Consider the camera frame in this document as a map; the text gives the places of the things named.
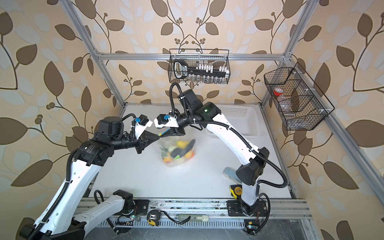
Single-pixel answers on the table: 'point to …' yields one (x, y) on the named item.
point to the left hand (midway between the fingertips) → (158, 136)
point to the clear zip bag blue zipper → (176, 150)
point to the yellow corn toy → (182, 144)
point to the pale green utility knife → (193, 218)
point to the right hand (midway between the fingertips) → (161, 129)
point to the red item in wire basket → (278, 91)
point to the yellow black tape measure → (236, 191)
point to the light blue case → (231, 174)
